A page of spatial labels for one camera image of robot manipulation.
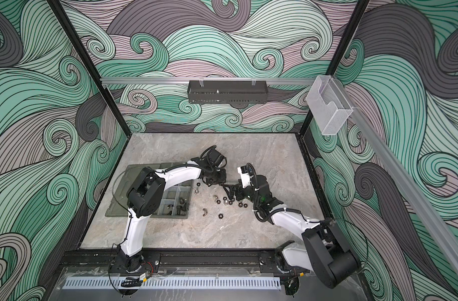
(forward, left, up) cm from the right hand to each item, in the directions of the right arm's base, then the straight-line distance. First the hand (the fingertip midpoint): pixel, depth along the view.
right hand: (232, 183), depth 85 cm
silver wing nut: (-9, +12, -11) cm, 19 cm away
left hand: (+6, +2, -7) cm, 10 cm away
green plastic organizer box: (-5, +27, -9) cm, 29 cm away
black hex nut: (-11, +4, -10) cm, 16 cm away
